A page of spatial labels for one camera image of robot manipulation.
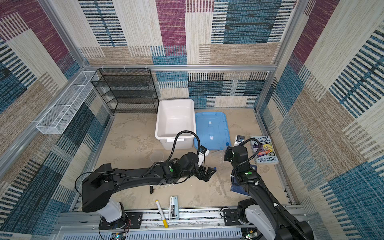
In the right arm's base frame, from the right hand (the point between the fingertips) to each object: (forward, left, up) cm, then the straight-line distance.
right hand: (230, 148), depth 84 cm
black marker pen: (-17, +44, -12) cm, 49 cm away
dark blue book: (-18, -4, -12) cm, 22 cm away
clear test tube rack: (-9, +6, +2) cm, 11 cm away
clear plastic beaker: (+3, +44, -12) cm, 46 cm away
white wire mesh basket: (+3, +85, +22) cm, 88 cm away
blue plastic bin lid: (+23, +7, -12) cm, 27 cm away
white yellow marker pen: (-32, +35, -12) cm, 49 cm away
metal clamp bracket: (-29, +31, -9) cm, 43 cm away
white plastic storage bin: (+36, +35, -11) cm, 51 cm away
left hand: (-10, +12, +1) cm, 16 cm away
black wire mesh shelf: (+47, +66, +6) cm, 81 cm away
